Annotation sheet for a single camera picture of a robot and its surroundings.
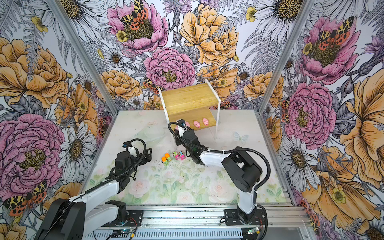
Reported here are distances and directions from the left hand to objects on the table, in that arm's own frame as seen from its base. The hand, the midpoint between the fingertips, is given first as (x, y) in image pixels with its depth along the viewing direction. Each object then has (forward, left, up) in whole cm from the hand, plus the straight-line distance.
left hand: (145, 154), depth 89 cm
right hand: (+10, -18, +9) cm, 23 cm away
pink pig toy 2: (+14, -30, +11) cm, 35 cm away
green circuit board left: (-36, +5, -7) cm, 37 cm away
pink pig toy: (+16, -35, +11) cm, 40 cm away
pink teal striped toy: (+1, -21, -5) cm, 22 cm away
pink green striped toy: (+1, -18, -5) cm, 19 cm away
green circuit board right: (-37, -55, -7) cm, 67 cm away
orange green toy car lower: (-2, -11, -4) cm, 12 cm away
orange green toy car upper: (+1, -12, -5) cm, 13 cm away
